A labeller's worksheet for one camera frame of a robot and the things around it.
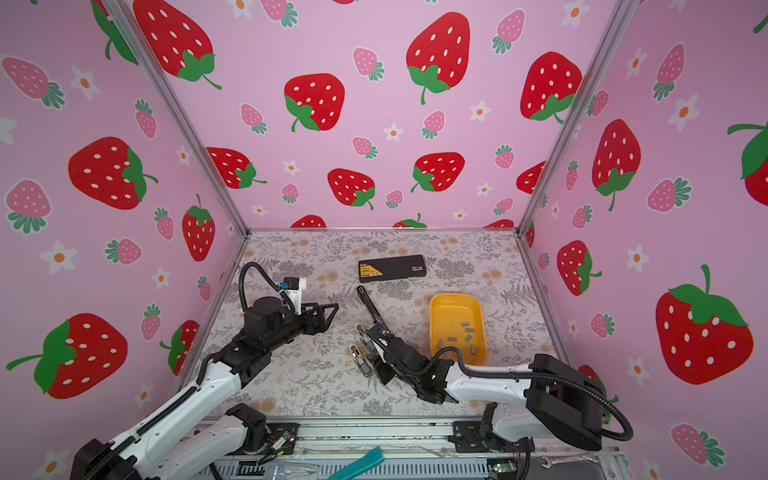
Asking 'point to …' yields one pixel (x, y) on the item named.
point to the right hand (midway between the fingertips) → (369, 353)
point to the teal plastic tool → (360, 467)
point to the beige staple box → (360, 361)
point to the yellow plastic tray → (457, 321)
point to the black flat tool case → (392, 268)
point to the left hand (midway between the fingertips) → (328, 305)
